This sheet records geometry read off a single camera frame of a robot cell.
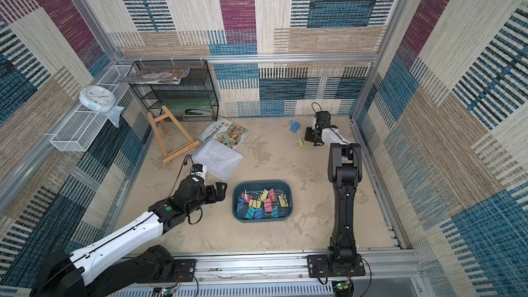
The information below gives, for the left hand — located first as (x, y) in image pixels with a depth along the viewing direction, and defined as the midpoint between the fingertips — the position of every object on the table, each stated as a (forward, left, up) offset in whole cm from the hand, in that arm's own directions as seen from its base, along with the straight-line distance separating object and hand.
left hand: (218, 185), depth 83 cm
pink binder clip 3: (-5, -20, -9) cm, 22 cm away
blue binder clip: (-8, -16, -9) cm, 20 cm away
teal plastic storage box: (-3, -17, -9) cm, 20 cm away
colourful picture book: (+37, +2, -10) cm, 39 cm away
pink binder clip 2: (-2, -12, -7) cm, 14 cm away
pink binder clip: (0, -21, -9) cm, 23 cm away
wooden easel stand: (+22, +22, -6) cm, 32 cm away
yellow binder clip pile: (-4, -26, -8) cm, 28 cm away
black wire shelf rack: (+47, +19, +5) cm, 51 cm away
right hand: (+34, -42, -9) cm, 55 cm away
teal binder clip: (+41, -34, -8) cm, 54 cm away
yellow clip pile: (+28, -37, -9) cm, 48 cm away
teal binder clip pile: (-8, -22, -9) cm, 25 cm away
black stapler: (+41, +18, +1) cm, 45 cm away
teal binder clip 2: (-9, -12, -10) cm, 18 cm away
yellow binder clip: (-4, -14, -9) cm, 17 cm away
